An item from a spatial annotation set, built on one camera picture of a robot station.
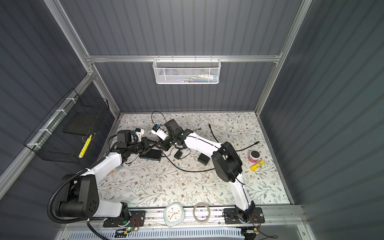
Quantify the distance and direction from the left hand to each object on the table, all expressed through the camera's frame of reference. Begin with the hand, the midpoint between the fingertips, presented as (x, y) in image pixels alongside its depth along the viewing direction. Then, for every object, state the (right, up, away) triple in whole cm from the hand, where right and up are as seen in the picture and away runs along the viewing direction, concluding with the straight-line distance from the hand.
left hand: (157, 143), depth 86 cm
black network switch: (-5, -8, +6) cm, 11 cm away
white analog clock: (+11, -33, -14) cm, 38 cm away
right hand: (+1, -2, +1) cm, 2 cm away
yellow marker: (+58, -15, +3) cm, 60 cm away
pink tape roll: (+58, -8, +3) cm, 58 cm away
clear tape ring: (+21, -33, -10) cm, 41 cm away
